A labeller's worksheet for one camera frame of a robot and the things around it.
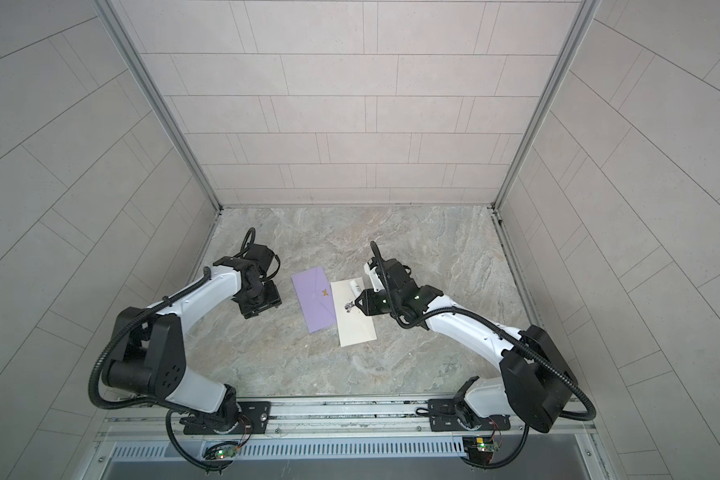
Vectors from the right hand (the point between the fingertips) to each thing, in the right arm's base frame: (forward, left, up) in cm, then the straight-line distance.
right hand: (357, 305), depth 80 cm
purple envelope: (+8, +13, -10) cm, 18 cm away
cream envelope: (-1, +2, -11) cm, 11 cm away
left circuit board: (-30, +30, -7) cm, 43 cm away
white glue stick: (+4, 0, +2) cm, 5 cm away
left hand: (+6, +23, -6) cm, 25 cm away
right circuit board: (-33, -27, -12) cm, 44 cm away
